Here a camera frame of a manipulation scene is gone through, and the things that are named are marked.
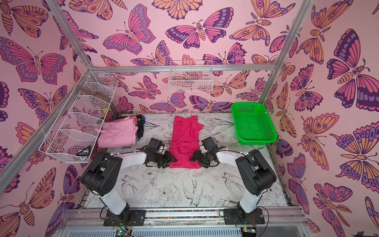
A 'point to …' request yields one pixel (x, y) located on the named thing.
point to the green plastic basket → (252, 124)
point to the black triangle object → (89, 147)
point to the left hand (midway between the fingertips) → (177, 160)
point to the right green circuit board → (248, 231)
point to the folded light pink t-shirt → (118, 133)
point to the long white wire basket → (74, 133)
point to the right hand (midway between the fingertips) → (190, 162)
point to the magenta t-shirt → (185, 141)
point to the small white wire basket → (191, 76)
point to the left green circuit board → (123, 232)
